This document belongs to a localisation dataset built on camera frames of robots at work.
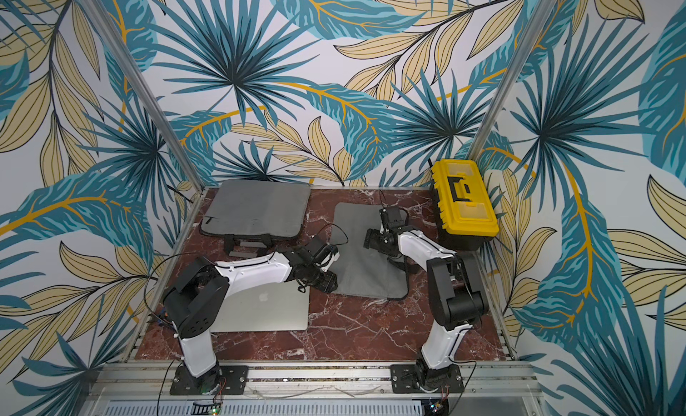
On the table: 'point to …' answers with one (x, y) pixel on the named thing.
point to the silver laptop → (270, 307)
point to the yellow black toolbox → (464, 215)
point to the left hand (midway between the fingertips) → (330, 287)
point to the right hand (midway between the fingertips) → (374, 242)
